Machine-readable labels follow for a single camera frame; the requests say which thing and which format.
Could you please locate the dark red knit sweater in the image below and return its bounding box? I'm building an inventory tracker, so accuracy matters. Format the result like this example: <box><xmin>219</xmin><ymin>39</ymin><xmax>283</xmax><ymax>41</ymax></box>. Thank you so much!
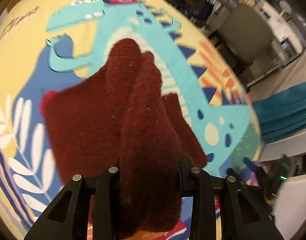
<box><xmin>40</xmin><ymin>38</ymin><xmax>207</xmax><ymax>239</ymax></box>

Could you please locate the dark blue tote bag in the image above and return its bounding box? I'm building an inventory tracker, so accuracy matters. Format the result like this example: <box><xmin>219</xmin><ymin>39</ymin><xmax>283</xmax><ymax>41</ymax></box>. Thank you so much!
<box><xmin>192</xmin><ymin>0</ymin><xmax>214</xmax><ymax>21</ymax></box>

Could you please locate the white round desk lamp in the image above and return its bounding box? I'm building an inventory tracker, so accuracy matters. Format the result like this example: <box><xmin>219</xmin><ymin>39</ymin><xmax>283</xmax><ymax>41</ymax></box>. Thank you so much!
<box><xmin>279</xmin><ymin>0</ymin><xmax>292</xmax><ymax>18</ymax></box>

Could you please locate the grey study desk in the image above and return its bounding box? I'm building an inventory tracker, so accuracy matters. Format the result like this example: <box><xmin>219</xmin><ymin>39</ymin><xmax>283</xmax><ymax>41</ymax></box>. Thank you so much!
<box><xmin>205</xmin><ymin>0</ymin><xmax>306</xmax><ymax>63</ymax></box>

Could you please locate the teal folded blanket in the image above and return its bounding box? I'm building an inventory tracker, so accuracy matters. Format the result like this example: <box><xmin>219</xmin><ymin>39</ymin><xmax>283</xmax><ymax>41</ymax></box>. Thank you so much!
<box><xmin>253</xmin><ymin>82</ymin><xmax>306</xmax><ymax>144</ymax></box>

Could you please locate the grey chair with dark legs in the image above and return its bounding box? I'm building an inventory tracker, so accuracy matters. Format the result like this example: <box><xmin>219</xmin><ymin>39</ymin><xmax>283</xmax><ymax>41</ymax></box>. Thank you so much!
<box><xmin>208</xmin><ymin>4</ymin><xmax>283</xmax><ymax>83</ymax></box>

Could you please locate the yellow dinosaur bed cover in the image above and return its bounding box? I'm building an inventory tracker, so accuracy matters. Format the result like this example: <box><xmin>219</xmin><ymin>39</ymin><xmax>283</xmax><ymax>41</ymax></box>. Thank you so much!
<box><xmin>0</xmin><ymin>0</ymin><xmax>261</xmax><ymax>239</ymax></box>

